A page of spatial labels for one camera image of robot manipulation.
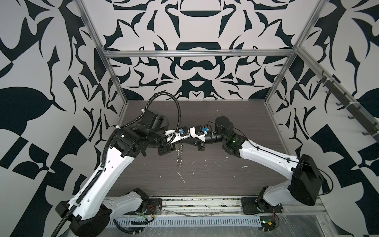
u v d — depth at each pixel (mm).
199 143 606
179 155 637
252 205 743
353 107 590
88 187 368
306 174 441
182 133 525
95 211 389
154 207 728
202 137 560
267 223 710
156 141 509
